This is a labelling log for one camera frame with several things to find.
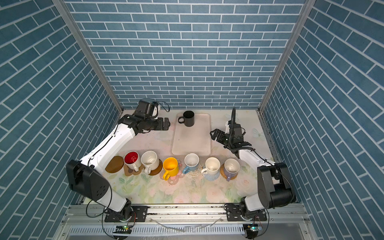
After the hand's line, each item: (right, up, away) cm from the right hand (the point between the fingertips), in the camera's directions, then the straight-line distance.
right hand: (215, 133), depth 90 cm
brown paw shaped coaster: (-51, -23, -4) cm, 56 cm away
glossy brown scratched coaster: (-34, -22, -3) cm, 41 cm away
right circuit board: (+16, -46, -19) cm, 52 cm away
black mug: (-17, +10, +15) cm, 25 cm away
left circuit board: (-47, -46, -18) cm, 68 cm away
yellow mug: (-26, -19, -2) cm, 33 cm away
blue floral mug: (-14, -16, -4) cm, 22 cm away
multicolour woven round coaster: (-11, -23, -3) cm, 26 cm away
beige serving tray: (-13, -6, +13) cm, 19 cm away
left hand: (-30, +6, -7) cm, 31 cm away
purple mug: (+10, -21, -2) cm, 23 cm away
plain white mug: (-2, -19, -4) cm, 19 cm away
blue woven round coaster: (-2, -26, -4) cm, 26 cm away
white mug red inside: (-50, -17, -1) cm, 53 cm away
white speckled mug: (-39, -17, -1) cm, 42 cm away
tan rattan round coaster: (+4, -23, -2) cm, 23 cm away
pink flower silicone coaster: (-24, -27, -6) cm, 36 cm away
